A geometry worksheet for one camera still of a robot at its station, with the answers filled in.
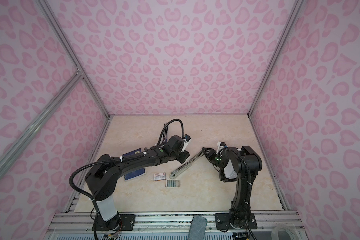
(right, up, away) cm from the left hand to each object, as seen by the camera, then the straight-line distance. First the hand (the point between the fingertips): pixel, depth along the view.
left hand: (186, 152), depth 87 cm
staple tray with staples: (-8, -18, -1) cm, 19 cm away
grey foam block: (+5, -32, -17) cm, 37 cm away
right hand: (+11, +1, +8) cm, 14 cm away
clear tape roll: (+42, -35, -15) cm, 57 cm away
